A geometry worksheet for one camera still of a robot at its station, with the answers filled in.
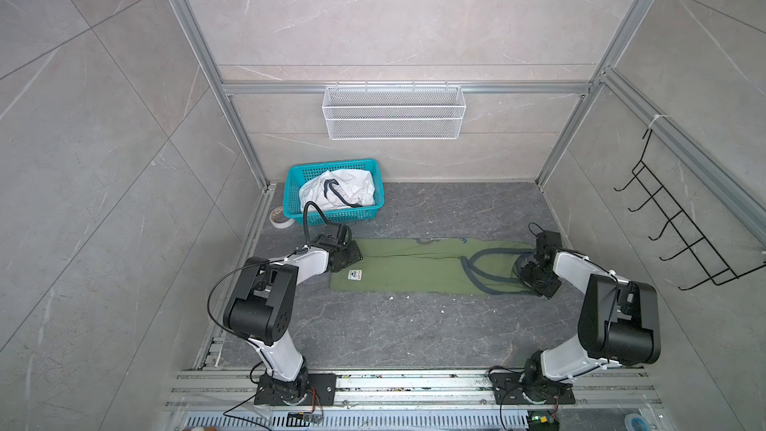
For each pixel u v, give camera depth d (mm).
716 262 592
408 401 730
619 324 455
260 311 471
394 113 1009
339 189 1106
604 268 533
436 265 945
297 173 1122
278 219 1070
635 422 696
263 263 503
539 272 741
